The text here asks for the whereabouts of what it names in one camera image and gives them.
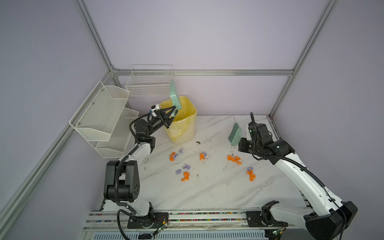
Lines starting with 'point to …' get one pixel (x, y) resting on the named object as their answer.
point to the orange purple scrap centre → (202, 156)
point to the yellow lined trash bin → (181, 130)
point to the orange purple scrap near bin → (173, 154)
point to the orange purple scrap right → (250, 171)
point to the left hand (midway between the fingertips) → (176, 108)
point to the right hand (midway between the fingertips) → (238, 143)
